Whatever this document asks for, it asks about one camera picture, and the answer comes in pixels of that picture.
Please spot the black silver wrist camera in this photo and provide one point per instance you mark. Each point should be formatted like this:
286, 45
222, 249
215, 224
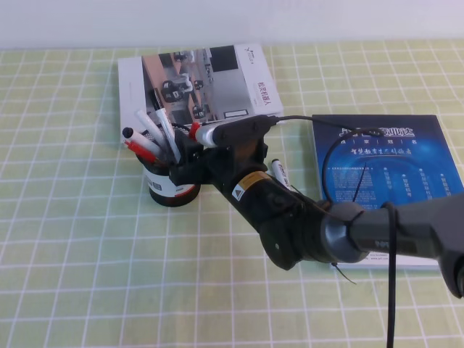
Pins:
234, 132

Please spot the white pen in holder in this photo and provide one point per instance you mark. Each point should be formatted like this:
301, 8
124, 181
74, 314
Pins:
152, 128

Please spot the white robot brochure booklet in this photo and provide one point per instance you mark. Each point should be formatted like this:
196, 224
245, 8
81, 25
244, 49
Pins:
201, 85

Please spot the blue JYD brochure stack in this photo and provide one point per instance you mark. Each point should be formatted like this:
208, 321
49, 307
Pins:
384, 161

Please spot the red capped marker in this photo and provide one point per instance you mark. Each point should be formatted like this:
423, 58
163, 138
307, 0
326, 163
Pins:
140, 151

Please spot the white marker black cap table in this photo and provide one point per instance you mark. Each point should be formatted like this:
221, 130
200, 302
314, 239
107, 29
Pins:
280, 173

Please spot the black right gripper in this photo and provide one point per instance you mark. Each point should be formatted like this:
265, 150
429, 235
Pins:
219, 166

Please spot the red black marker pen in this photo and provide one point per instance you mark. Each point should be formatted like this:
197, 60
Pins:
193, 129

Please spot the black mesh pen holder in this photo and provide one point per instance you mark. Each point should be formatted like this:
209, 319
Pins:
162, 189

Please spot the translucent grey pen in holder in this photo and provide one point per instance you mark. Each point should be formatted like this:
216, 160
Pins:
169, 132

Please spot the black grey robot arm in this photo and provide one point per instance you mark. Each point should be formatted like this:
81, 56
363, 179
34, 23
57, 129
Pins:
293, 227

